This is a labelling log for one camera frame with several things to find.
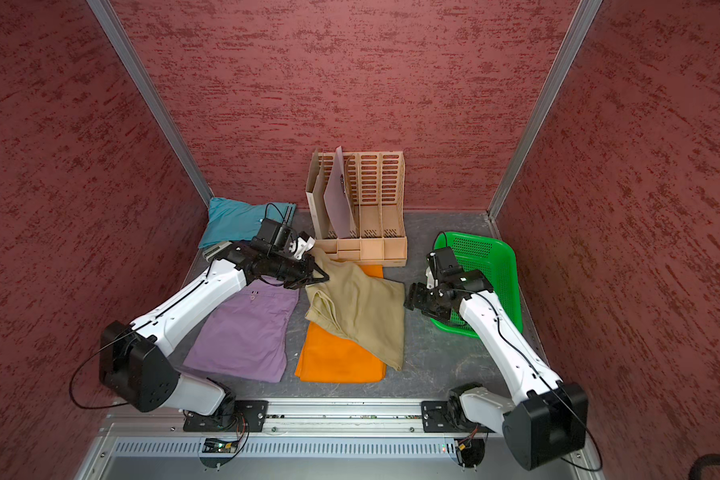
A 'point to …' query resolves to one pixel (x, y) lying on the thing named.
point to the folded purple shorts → (246, 336)
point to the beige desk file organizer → (375, 187)
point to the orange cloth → (328, 357)
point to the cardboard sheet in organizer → (315, 193)
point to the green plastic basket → (497, 262)
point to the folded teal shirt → (230, 220)
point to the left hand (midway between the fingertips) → (324, 283)
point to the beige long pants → (361, 307)
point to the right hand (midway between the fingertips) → (413, 312)
